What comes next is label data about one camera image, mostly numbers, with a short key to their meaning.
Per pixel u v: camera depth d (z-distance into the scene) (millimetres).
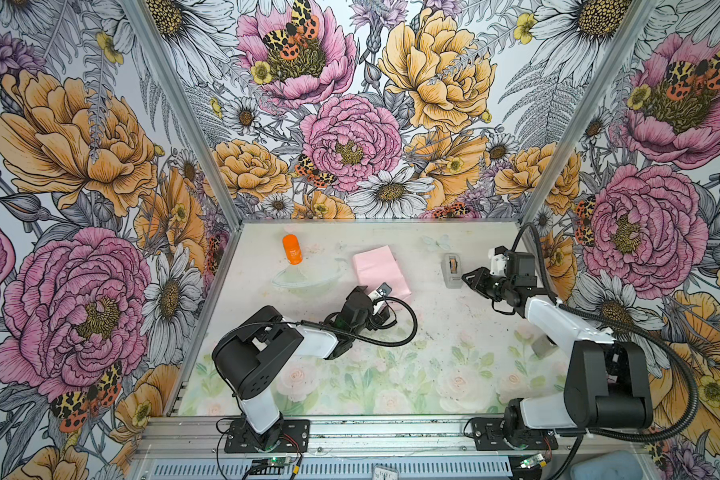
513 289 690
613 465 683
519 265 739
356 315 710
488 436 738
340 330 652
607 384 431
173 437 760
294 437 739
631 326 771
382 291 791
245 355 484
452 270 1022
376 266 1002
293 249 1046
